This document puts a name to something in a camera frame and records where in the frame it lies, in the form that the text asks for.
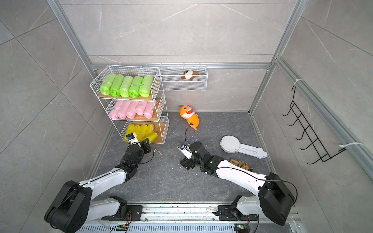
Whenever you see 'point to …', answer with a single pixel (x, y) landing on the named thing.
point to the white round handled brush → (230, 143)
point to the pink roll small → (114, 112)
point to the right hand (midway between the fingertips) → (187, 152)
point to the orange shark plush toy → (187, 113)
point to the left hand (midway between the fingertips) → (147, 137)
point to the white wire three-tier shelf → (160, 119)
